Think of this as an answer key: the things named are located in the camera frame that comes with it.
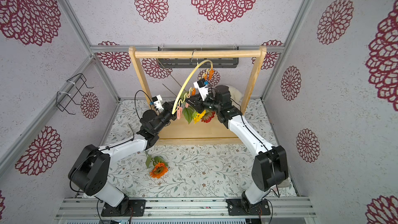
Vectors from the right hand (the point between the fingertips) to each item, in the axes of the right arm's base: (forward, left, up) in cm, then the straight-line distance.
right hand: (186, 97), depth 74 cm
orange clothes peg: (+21, -12, -2) cm, 25 cm away
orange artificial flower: (-23, +14, -27) cm, 39 cm away
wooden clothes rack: (+2, -12, -34) cm, 36 cm away
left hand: (+1, +2, -2) cm, 3 cm away
